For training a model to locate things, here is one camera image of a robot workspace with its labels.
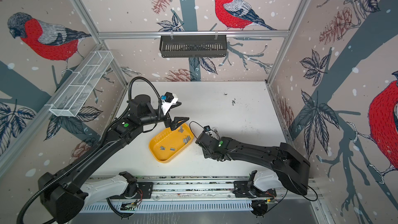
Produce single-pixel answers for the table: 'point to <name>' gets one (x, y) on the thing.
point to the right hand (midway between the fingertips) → (206, 150)
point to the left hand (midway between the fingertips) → (182, 110)
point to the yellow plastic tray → (164, 146)
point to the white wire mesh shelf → (71, 99)
